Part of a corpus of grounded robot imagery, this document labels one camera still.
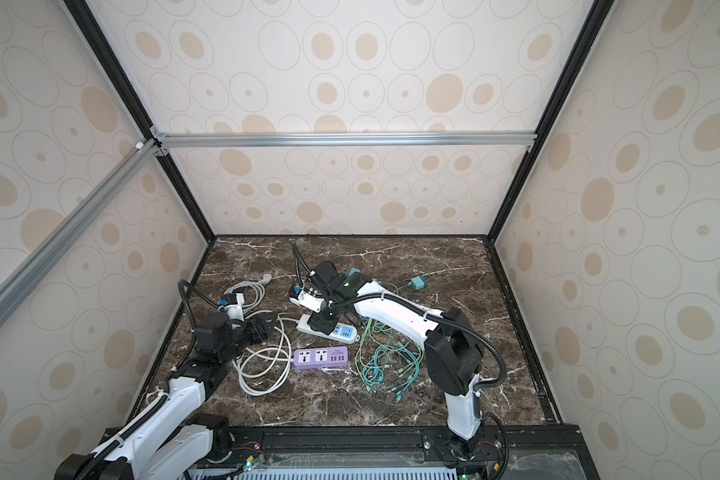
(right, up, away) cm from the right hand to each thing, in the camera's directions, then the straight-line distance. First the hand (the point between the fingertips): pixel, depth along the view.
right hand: (320, 316), depth 84 cm
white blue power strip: (+6, -6, +5) cm, 10 cm away
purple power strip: (0, -12, +1) cm, 12 cm away
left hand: (-12, +1, -1) cm, 12 cm away
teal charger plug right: (+31, +8, +19) cm, 37 cm away
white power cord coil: (-16, -16, +1) cm, 23 cm away
